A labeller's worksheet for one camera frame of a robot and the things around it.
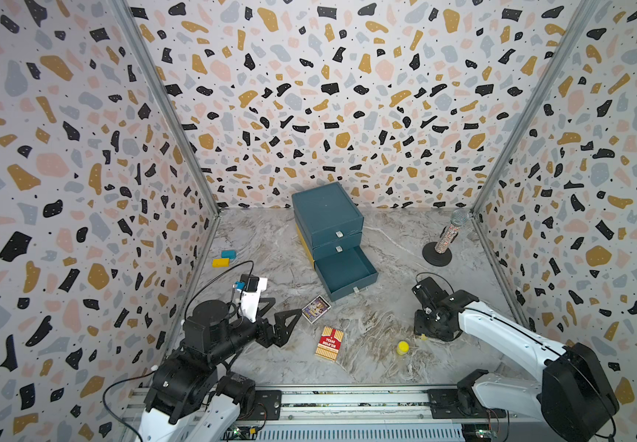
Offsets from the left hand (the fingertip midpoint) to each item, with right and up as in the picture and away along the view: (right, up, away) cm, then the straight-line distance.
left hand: (289, 306), depth 63 cm
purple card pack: (+4, -8, +27) cm, 29 cm away
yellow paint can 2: (+31, -17, +19) cm, 40 cm away
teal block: (-31, +9, +43) cm, 54 cm away
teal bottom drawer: (+14, +4, +32) cm, 35 cm away
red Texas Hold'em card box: (+9, -17, +20) cm, 28 cm away
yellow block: (-33, +6, +41) cm, 53 cm away
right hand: (+37, -13, +22) cm, 45 cm away
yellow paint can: (+36, -13, +15) cm, 41 cm away
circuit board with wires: (-15, -34, +7) cm, 38 cm away
